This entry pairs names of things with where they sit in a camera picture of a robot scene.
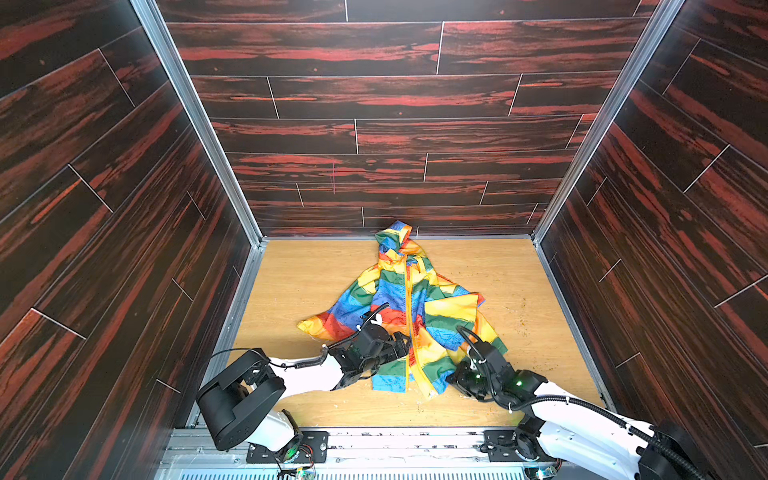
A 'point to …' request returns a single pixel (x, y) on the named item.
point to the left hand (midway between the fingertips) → (406, 346)
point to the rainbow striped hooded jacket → (418, 301)
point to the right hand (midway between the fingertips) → (448, 374)
